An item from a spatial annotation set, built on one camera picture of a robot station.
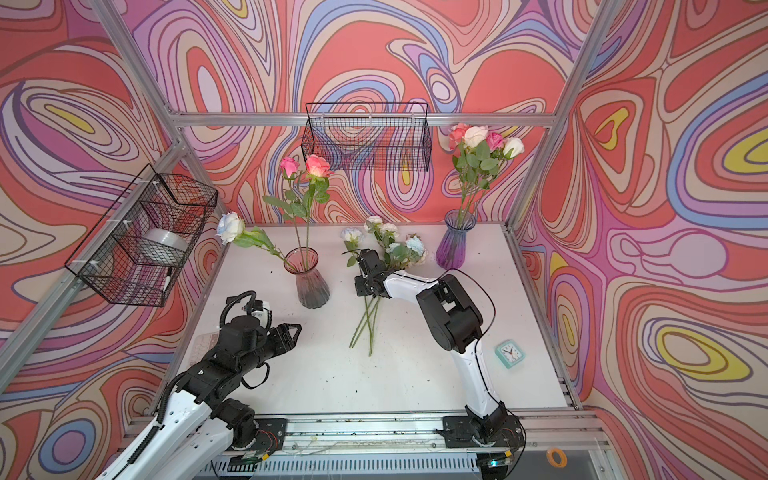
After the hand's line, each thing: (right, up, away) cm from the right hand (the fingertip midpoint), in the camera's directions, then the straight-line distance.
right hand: (366, 289), depth 102 cm
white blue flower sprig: (+10, +13, 0) cm, 17 cm away
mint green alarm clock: (+42, -16, -18) cm, 49 cm away
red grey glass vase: (-16, +1, -12) cm, 20 cm away
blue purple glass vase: (+29, +14, -3) cm, 32 cm away
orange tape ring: (+46, -36, -33) cm, 67 cm away
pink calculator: (-48, -15, -15) cm, 52 cm away
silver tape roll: (-48, +16, -29) cm, 58 cm away
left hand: (-16, -8, -23) cm, 30 cm away
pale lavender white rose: (-5, +19, +9) cm, 22 cm away
